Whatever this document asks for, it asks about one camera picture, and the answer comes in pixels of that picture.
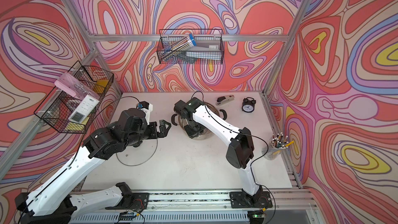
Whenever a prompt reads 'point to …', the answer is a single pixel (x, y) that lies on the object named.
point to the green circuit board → (126, 215)
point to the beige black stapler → (224, 99)
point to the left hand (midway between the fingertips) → (165, 126)
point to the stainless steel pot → (176, 120)
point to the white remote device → (84, 109)
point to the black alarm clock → (248, 104)
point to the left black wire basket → (68, 106)
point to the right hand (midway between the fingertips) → (199, 137)
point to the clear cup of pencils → (271, 151)
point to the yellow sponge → (101, 84)
